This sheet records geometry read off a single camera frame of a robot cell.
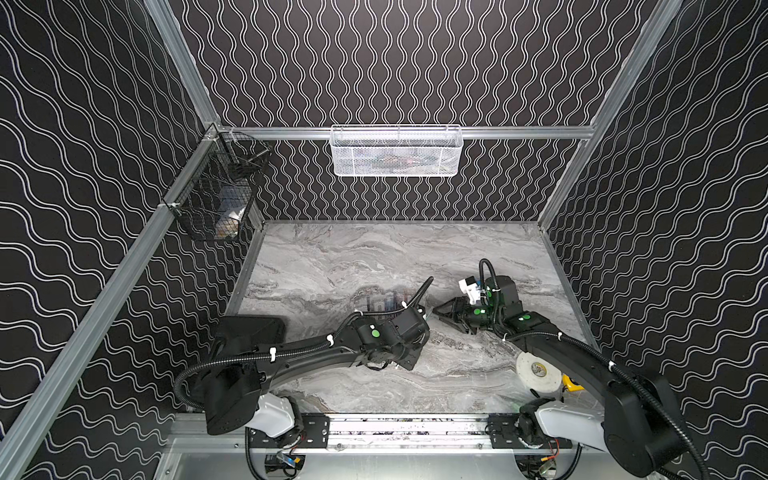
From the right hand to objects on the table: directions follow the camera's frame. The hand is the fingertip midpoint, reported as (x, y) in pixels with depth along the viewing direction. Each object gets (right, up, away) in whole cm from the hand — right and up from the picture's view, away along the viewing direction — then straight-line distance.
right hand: (437, 312), depth 81 cm
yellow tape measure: (+21, -9, -26) cm, 34 cm away
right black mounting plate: (+15, -28, -8) cm, 33 cm away
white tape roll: (+29, -18, 0) cm, 34 cm away
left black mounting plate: (-32, -30, -5) cm, 44 cm away
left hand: (-6, -8, -4) cm, 11 cm away
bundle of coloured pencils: (-13, +1, +16) cm, 21 cm away
